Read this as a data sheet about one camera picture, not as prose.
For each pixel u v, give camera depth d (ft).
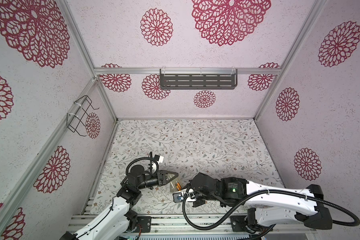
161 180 2.10
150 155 2.29
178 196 1.71
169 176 2.26
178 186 2.25
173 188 2.25
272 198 1.42
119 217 1.74
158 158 2.33
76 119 2.46
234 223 2.42
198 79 3.22
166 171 2.21
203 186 1.53
